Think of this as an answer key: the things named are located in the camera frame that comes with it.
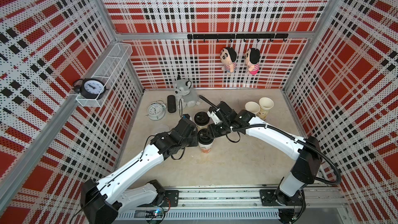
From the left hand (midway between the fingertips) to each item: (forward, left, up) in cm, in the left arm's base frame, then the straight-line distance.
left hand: (197, 137), depth 77 cm
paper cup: (+21, -32, -3) cm, 39 cm away
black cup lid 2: (-1, -3, +1) cm, 4 cm away
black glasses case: (+32, +21, -16) cm, 42 cm away
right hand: (+2, -8, +1) cm, 8 cm away
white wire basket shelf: (+28, +47, +19) cm, 58 cm away
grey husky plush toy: (+32, +10, -4) cm, 34 cm away
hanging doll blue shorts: (+44, -17, +17) cm, 50 cm away
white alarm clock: (+27, +30, -13) cm, 43 cm away
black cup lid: (+11, -2, 0) cm, 11 cm away
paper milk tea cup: (+7, 0, -3) cm, 8 cm away
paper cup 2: (+24, -41, -4) cm, 48 cm away
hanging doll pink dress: (+46, -33, +15) cm, 58 cm away
